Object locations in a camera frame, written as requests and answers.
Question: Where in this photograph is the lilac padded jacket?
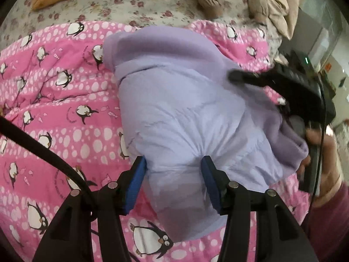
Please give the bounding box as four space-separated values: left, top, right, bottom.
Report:
103 27 308 242

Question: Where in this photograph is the person's right hand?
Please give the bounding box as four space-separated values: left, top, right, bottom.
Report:
305 128 342 208

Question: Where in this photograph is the floral bed sheet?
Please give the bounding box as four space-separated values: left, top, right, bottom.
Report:
0 0 287 60

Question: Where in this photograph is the pink penguin print quilt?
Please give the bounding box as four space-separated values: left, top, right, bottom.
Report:
1 21 309 261

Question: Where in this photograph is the black cable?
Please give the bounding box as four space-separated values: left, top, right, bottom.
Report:
0 116 143 262

